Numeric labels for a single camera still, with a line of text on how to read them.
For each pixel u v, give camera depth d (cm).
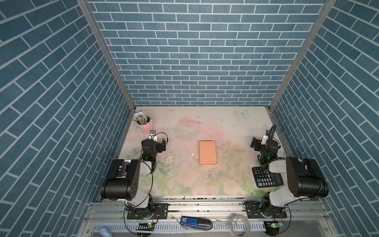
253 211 74
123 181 45
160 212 74
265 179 83
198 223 67
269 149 72
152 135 80
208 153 91
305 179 46
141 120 92
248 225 67
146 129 100
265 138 84
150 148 71
